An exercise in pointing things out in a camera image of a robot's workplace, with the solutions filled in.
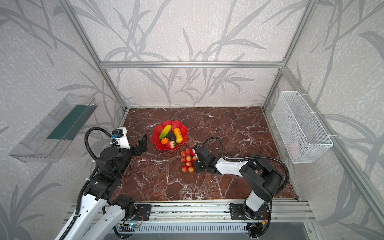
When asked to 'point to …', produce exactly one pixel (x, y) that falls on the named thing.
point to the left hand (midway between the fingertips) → (140, 130)
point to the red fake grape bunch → (188, 157)
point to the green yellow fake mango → (164, 131)
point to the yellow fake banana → (179, 138)
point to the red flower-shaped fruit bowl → (158, 130)
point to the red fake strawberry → (171, 144)
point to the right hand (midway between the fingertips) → (196, 159)
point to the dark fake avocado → (171, 136)
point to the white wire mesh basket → (303, 138)
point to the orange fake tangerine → (164, 140)
